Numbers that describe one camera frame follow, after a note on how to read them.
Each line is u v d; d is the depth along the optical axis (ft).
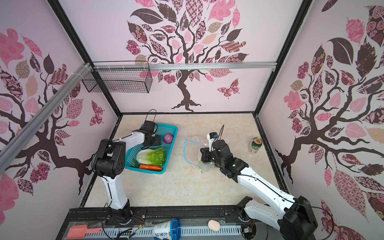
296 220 1.27
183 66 3.10
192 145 3.32
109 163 1.72
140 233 2.28
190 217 2.45
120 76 3.11
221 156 1.90
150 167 2.87
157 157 2.79
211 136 2.25
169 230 2.07
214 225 2.30
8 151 1.62
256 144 2.95
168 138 3.20
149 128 2.67
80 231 2.24
